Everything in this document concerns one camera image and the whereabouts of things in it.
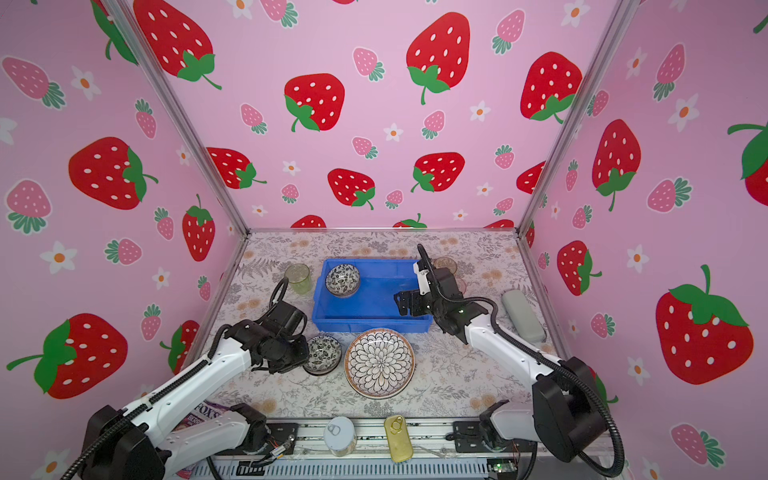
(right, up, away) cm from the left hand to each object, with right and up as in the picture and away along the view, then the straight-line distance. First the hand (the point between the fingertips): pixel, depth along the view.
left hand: (309, 358), depth 81 cm
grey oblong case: (+65, +8, +14) cm, 67 cm away
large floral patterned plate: (+19, -3, +5) cm, 20 cm away
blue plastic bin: (+16, +10, +21) cm, 28 cm away
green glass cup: (-8, +22, +15) cm, 28 cm away
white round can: (+10, -15, -11) cm, 21 cm away
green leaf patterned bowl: (+5, +20, +20) cm, 29 cm away
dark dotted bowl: (+3, -1, +5) cm, 6 cm away
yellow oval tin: (+25, -16, -10) cm, 31 cm away
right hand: (+27, +18, +4) cm, 32 cm away
